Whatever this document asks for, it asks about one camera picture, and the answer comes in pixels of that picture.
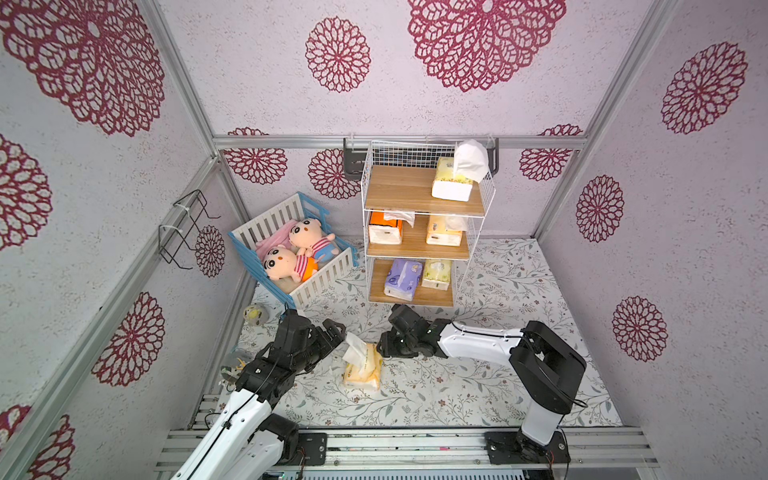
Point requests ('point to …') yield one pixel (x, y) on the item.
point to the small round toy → (256, 314)
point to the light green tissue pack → (436, 274)
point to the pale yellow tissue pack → (446, 230)
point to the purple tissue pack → (402, 278)
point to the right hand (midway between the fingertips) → (388, 347)
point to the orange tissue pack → (386, 227)
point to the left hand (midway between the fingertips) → (337, 337)
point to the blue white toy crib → (293, 249)
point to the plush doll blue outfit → (307, 234)
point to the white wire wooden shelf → (422, 219)
